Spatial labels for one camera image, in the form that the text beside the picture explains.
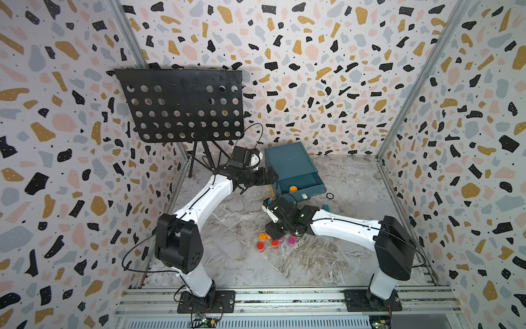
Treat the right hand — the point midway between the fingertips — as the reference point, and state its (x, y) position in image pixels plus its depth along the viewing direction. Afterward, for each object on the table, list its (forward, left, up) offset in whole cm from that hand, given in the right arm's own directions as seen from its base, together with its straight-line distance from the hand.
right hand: (269, 228), depth 83 cm
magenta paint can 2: (-2, -9, -8) cm, 12 cm away
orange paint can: (0, +4, -8) cm, 9 cm away
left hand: (+17, -1, +12) cm, 21 cm away
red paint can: (-4, -2, -7) cm, 8 cm away
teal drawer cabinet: (+18, -11, +12) cm, 24 cm away
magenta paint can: (-1, -5, -8) cm, 9 cm away
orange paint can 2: (+14, -9, +9) cm, 19 cm away
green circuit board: (-30, +23, -11) cm, 40 cm away
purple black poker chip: (+24, -29, -11) cm, 40 cm away
